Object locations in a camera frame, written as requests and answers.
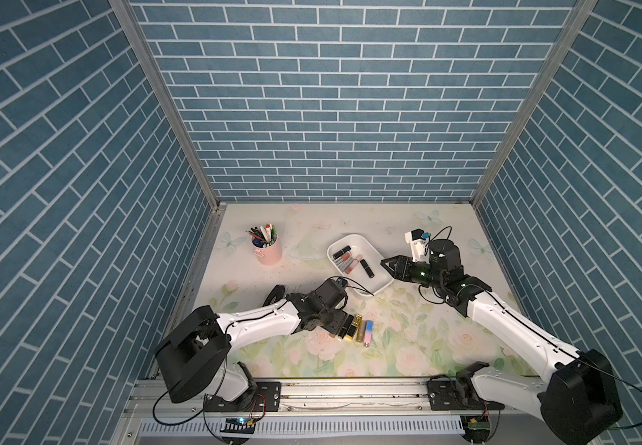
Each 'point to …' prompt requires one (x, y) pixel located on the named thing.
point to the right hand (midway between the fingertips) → (387, 264)
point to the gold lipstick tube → (361, 328)
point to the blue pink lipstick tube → (368, 333)
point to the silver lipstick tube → (343, 263)
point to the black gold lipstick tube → (351, 327)
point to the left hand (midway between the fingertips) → (343, 320)
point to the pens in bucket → (263, 235)
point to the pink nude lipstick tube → (352, 265)
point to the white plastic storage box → (358, 282)
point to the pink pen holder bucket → (268, 255)
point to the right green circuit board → (479, 425)
